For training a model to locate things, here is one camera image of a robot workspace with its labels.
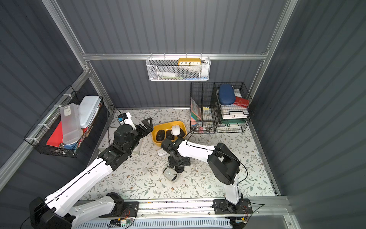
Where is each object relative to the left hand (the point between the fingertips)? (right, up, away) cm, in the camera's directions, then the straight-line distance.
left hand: (146, 121), depth 72 cm
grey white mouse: (+12, -31, +10) cm, 34 cm away
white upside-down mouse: (+4, -20, +19) cm, 28 cm away
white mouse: (+13, -6, +27) cm, 31 cm away
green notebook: (+50, 0, +26) cm, 57 cm away
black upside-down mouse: (+18, -9, +27) cm, 33 cm away
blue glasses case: (+49, +19, +27) cm, 59 cm away
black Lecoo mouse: (+2, -10, +27) cm, 29 cm away
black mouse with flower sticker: (+8, -10, +27) cm, 30 cm away
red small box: (+59, +13, +23) cm, 64 cm away
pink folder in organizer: (+27, +7, +34) cm, 44 cm away
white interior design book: (-33, -12, +24) cm, 42 cm away
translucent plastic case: (-33, -4, -7) cm, 34 cm away
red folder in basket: (-43, -8, -4) cm, 44 cm away
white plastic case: (-33, +7, +3) cm, 33 cm away
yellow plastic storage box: (+5, -4, +33) cm, 34 cm away
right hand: (+16, -26, +14) cm, 34 cm away
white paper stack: (+51, +7, +19) cm, 55 cm away
